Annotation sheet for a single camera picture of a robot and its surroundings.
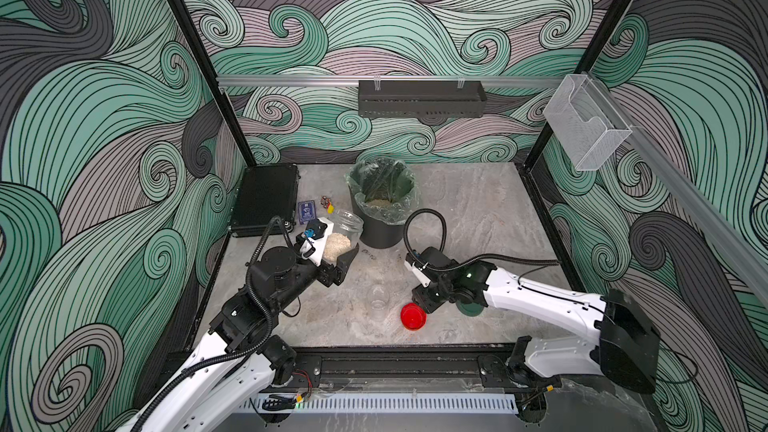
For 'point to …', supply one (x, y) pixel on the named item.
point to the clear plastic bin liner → (385, 188)
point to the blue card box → (306, 211)
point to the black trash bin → (376, 233)
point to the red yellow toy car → (327, 203)
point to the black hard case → (264, 192)
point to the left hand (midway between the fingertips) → (339, 236)
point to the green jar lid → (470, 309)
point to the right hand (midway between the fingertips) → (416, 298)
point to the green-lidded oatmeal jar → (345, 237)
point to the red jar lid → (413, 316)
